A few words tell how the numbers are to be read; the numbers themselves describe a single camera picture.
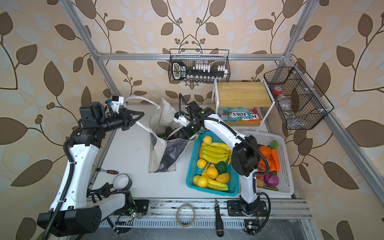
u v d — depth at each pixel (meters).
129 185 0.79
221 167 0.82
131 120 0.60
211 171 0.81
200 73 0.83
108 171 0.80
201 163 0.85
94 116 0.51
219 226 0.68
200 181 0.75
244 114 0.87
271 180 0.77
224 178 0.80
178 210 0.71
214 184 0.77
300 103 0.73
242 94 0.81
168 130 0.94
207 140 0.89
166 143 0.68
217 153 0.89
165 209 0.76
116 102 0.62
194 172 0.86
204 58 0.91
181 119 0.77
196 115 0.64
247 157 0.49
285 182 0.76
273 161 0.85
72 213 0.37
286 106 0.74
